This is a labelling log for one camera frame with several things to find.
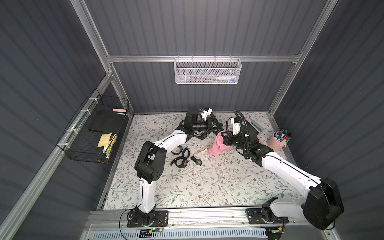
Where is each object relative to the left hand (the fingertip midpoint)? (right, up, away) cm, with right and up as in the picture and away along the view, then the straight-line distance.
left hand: (223, 126), depth 79 cm
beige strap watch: (-10, -16, +17) cm, 26 cm away
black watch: (-3, -2, +1) cm, 4 cm away
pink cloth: (-2, -12, +6) cm, 13 cm away
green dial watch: (-14, -22, +14) cm, 30 cm away
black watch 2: (-24, -22, +11) cm, 34 cm away
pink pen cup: (+35, -12, +12) cm, 38 cm away
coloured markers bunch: (+40, -6, +12) cm, 42 cm away
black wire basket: (-67, -4, -5) cm, 67 cm away
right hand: (+1, -3, +1) cm, 4 cm away
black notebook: (-62, +2, -1) cm, 62 cm away
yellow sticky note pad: (-59, -7, -7) cm, 60 cm away
